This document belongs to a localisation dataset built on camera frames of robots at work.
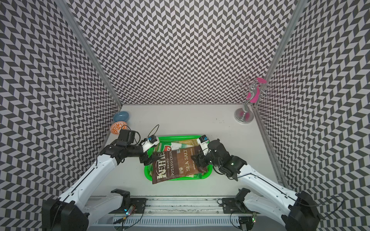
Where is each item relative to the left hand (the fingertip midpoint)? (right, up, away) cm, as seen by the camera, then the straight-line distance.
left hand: (155, 152), depth 78 cm
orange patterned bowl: (-34, +12, +24) cm, 43 cm away
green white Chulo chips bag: (+5, +2, +6) cm, 8 cm away
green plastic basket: (-4, -10, -2) cm, 11 cm away
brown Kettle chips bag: (+11, -6, -3) cm, 13 cm away
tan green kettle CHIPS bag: (+18, +3, +8) cm, 20 cm away
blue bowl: (-33, +20, +29) cm, 48 cm away
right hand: (+23, -3, -1) cm, 23 cm away
